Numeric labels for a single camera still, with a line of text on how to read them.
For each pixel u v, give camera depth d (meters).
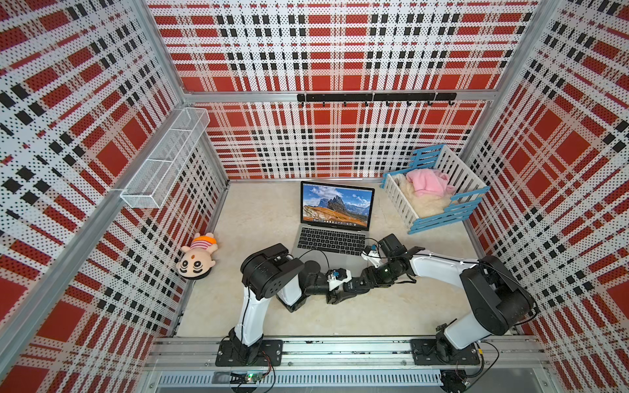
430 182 1.01
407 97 0.88
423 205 1.02
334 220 1.01
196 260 0.86
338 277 0.77
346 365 0.73
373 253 0.84
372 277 0.78
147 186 0.69
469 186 0.99
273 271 0.53
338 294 0.81
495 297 0.45
